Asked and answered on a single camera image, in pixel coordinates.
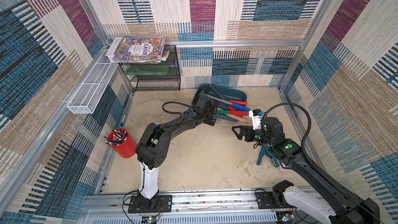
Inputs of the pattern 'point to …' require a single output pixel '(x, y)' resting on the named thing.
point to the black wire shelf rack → (171, 82)
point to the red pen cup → (122, 142)
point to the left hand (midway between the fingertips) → (222, 108)
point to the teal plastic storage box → (224, 94)
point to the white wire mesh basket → (87, 97)
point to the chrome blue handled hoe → (236, 106)
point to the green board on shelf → (147, 70)
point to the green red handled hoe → (232, 112)
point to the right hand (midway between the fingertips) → (239, 130)
